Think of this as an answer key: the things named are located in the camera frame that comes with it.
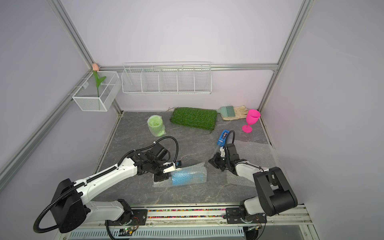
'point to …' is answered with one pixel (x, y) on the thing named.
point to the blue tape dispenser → (221, 139)
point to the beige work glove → (241, 112)
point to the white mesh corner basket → (100, 92)
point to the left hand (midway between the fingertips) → (168, 173)
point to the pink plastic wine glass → (252, 117)
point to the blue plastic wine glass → (186, 177)
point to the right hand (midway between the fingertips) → (207, 159)
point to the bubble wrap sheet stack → (260, 154)
